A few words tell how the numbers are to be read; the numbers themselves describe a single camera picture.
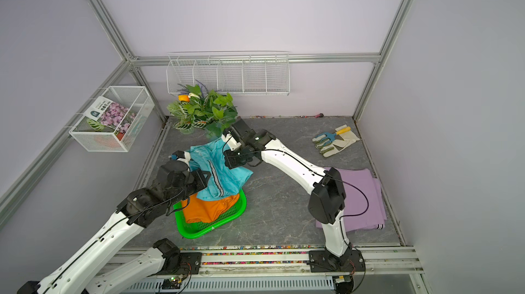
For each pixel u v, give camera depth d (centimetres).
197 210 81
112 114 74
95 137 73
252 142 58
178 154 64
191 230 77
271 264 75
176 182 52
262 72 104
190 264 73
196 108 75
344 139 109
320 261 74
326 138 111
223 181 79
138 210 46
